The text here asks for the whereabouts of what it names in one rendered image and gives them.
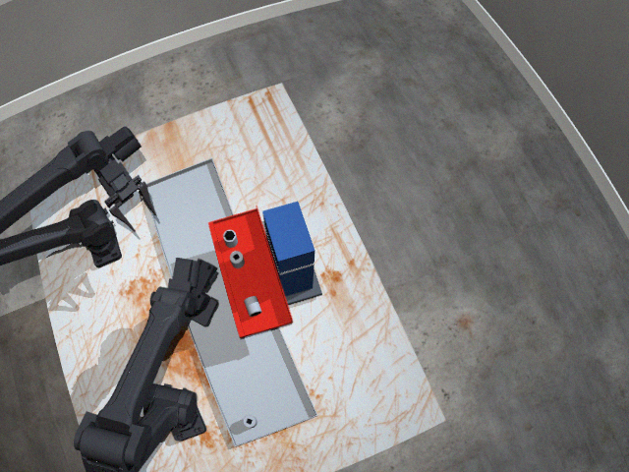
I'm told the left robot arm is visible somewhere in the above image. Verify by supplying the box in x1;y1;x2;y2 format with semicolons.
0;127;141;267

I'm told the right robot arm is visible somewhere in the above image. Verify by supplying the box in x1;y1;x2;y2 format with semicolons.
74;258;218;472

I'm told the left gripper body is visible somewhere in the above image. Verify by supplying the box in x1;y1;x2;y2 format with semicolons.
104;175;145;211

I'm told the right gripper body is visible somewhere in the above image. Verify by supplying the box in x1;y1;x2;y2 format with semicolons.
188;293;218;325

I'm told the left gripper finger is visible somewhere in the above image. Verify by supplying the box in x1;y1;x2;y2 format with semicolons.
139;183;156;215
110;206;136;232

